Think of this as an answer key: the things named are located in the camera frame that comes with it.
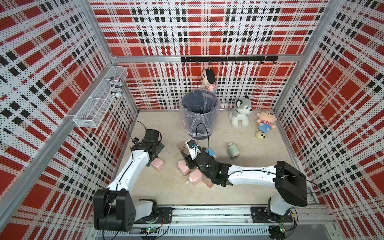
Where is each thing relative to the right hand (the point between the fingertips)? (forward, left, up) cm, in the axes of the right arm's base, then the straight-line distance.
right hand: (188, 148), depth 77 cm
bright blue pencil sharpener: (+5, -13, -14) cm, 19 cm away
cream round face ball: (+19, -48, -17) cm, 54 cm away
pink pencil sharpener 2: (-3, +19, -12) cm, 22 cm away
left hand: (+3, +19, -8) cm, 21 cm away
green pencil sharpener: (+5, -26, -12) cm, 29 cm away
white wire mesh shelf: (+24, +61, +2) cm, 66 cm away
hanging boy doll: (+41, -11, +15) cm, 45 cm away
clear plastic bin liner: (+33, -6, -6) cm, 34 cm away
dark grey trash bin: (+33, -6, -5) cm, 34 cm away
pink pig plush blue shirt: (+30, -54, -14) cm, 63 cm away
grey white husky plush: (+32, -34, -6) cm, 47 cm away
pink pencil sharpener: (-11, -3, -11) cm, 16 cm away
